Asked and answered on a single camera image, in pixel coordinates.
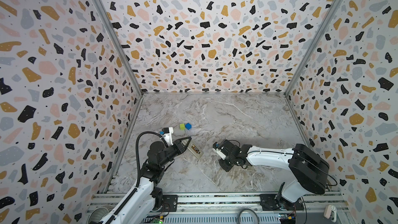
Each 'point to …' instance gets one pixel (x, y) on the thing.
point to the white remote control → (195, 150)
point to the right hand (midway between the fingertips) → (219, 161)
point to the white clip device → (330, 212)
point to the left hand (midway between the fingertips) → (191, 137)
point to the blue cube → (188, 126)
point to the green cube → (182, 126)
